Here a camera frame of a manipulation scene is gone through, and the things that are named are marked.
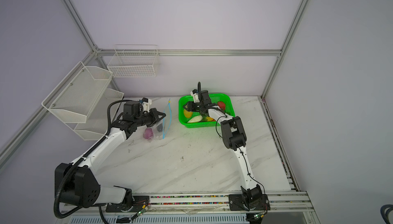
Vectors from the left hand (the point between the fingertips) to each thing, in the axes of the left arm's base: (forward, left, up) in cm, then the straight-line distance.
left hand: (165, 115), depth 81 cm
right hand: (+19, -9, -13) cm, 24 cm away
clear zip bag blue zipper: (+2, +6, -18) cm, 19 cm away
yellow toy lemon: (+12, -11, -14) cm, 22 cm away
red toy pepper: (+23, -34, -16) cm, 44 cm away
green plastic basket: (+31, -30, -18) cm, 47 cm away
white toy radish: (+11, -16, -18) cm, 26 cm away
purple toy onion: (-1, +14, -17) cm, 22 cm away
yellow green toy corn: (+11, -25, -18) cm, 32 cm away
